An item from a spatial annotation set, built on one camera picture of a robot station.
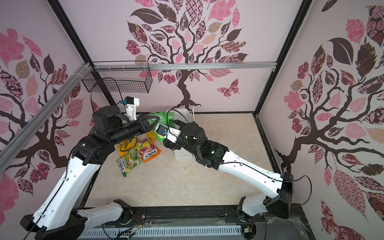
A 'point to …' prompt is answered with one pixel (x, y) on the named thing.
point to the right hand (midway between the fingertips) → (169, 124)
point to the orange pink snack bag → (147, 150)
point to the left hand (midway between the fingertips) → (160, 121)
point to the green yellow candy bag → (130, 160)
